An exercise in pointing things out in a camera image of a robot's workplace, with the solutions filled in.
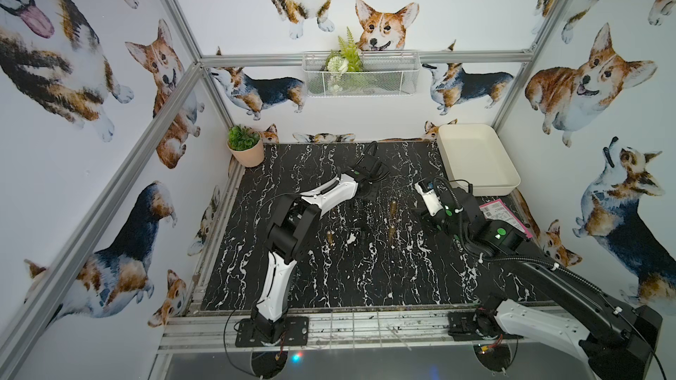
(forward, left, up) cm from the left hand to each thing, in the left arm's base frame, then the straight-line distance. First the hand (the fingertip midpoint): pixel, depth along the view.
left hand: (374, 188), depth 98 cm
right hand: (-17, -10, +16) cm, 26 cm away
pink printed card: (-7, -46, -5) cm, 47 cm away
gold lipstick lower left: (-18, +16, -1) cm, 24 cm away
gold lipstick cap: (-6, -7, -5) cm, 11 cm away
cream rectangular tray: (+22, -47, -6) cm, 52 cm away
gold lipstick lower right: (-16, -5, -4) cm, 17 cm away
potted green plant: (+17, +50, +6) cm, 53 cm away
